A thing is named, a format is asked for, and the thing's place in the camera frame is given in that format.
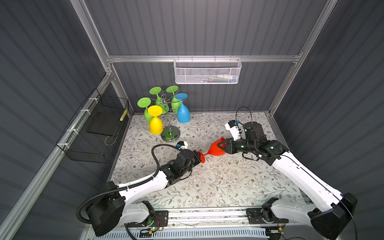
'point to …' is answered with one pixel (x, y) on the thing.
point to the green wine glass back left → (156, 90)
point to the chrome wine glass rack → (169, 133)
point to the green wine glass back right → (175, 103)
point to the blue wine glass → (183, 114)
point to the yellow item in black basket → (125, 112)
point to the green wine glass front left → (145, 102)
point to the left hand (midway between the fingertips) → (203, 153)
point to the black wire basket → (93, 133)
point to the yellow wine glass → (156, 127)
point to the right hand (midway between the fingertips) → (220, 146)
